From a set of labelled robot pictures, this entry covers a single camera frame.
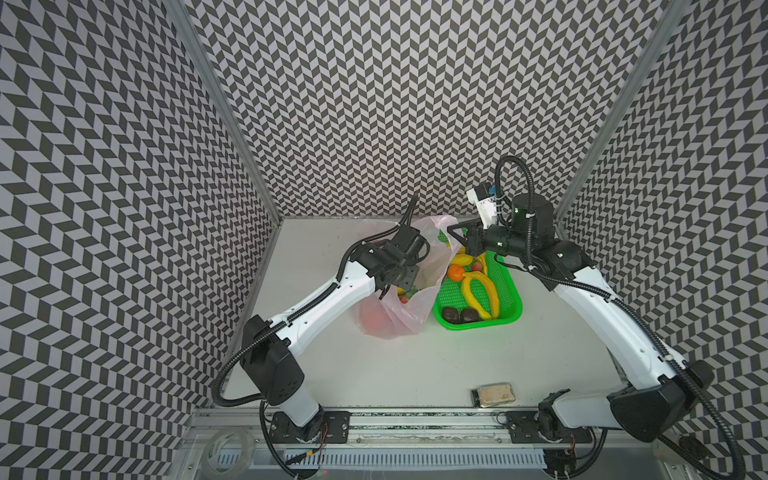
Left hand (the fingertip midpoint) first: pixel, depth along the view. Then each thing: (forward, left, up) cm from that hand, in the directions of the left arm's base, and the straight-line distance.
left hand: (400, 272), depth 79 cm
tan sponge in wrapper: (-26, -23, -17) cm, 39 cm away
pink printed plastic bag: (-10, 0, -3) cm, 10 cm away
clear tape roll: (-38, +41, -18) cm, 59 cm away
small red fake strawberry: (+11, -25, -14) cm, 31 cm away
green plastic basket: (+6, -26, -20) cm, 33 cm away
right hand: (0, -12, +14) cm, 18 cm away
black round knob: (-38, -66, -15) cm, 78 cm away
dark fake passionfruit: (-5, -21, -16) cm, 27 cm away
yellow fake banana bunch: (+14, -21, -14) cm, 29 cm away
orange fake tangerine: (+10, -18, -15) cm, 25 cm away
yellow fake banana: (+2, -22, -18) cm, 29 cm away
